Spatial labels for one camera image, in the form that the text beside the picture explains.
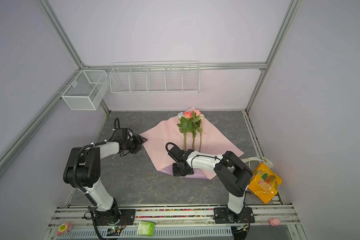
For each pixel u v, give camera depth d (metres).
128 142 0.86
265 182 0.79
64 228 0.67
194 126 1.05
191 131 1.06
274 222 0.71
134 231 0.71
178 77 1.05
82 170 0.49
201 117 1.11
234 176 0.47
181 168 0.66
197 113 1.09
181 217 0.75
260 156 0.98
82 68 0.91
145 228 0.69
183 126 1.08
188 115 1.08
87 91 0.96
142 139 0.92
